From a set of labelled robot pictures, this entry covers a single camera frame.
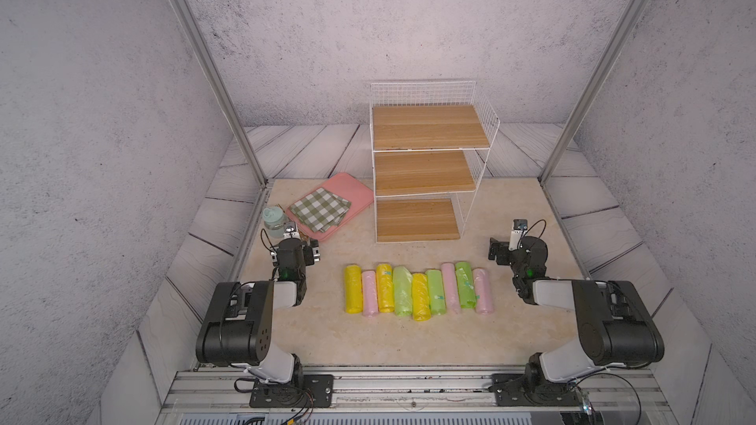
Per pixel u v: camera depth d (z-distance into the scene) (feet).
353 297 2.85
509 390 2.38
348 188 3.96
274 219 3.23
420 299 2.77
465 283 2.87
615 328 1.48
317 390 2.38
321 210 3.65
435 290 2.87
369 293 2.86
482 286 2.88
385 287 2.85
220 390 2.46
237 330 1.51
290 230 2.66
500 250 2.78
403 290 2.80
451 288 2.89
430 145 2.37
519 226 2.68
